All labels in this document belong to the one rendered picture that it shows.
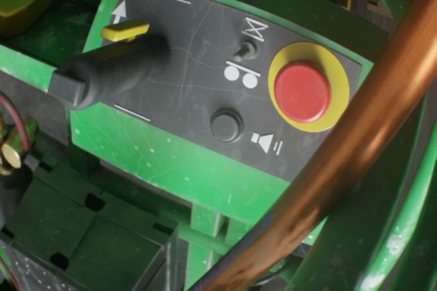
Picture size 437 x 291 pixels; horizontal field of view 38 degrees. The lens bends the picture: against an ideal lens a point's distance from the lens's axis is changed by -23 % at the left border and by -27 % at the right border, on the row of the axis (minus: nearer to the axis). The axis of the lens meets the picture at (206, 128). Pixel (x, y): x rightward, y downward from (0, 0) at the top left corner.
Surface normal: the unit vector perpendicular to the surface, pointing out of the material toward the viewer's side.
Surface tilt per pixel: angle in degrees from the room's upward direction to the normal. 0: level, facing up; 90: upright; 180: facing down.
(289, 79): 58
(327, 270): 9
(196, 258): 90
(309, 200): 87
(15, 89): 0
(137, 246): 0
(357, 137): 85
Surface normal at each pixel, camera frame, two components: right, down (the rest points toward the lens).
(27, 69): -0.44, 0.66
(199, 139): -0.33, 0.20
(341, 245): -0.07, -0.71
